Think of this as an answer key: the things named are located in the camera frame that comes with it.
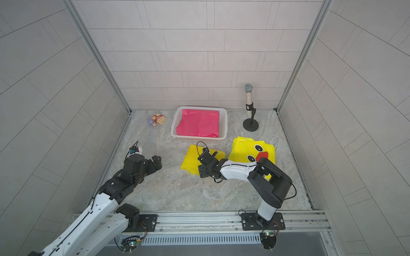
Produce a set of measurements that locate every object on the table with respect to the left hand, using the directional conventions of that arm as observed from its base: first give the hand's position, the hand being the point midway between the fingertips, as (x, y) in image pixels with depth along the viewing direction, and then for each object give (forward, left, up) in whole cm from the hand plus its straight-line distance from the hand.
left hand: (158, 159), depth 80 cm
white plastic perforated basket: (+24, -34, -3) cm, 42 cm away
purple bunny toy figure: (+31, +14, -8) cm, 35 cm away
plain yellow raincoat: (+4, -15, -12) cm, 20 cm away
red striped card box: (+35, +9, -8) cm, 37 cm away
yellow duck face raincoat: (+11, -48, -8) cm, 50 cm away
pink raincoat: (+25, -19, -1) cm, 32 cm away
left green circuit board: (-34, +6, -10) cm, 36 cm away
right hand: (0, -23, -13) cm, 27 cm away
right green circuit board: (-32, -53, -12) cm, 63 cm away
